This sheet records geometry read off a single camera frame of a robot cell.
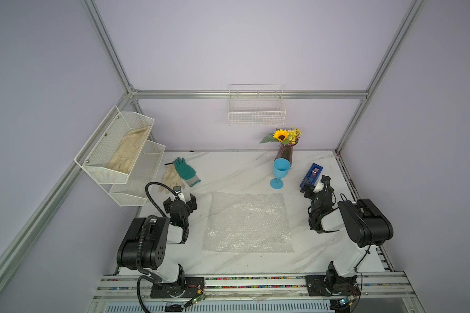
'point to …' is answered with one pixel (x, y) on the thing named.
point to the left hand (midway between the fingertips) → (181, 198)
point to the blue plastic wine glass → (281, 169)
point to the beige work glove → (171, 178)
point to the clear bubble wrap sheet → (249, 222)
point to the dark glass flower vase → (285, 152)
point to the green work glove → (186, 172)
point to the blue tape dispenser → (312, 177)
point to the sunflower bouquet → (286, 137)
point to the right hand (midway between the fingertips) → (316, 182)
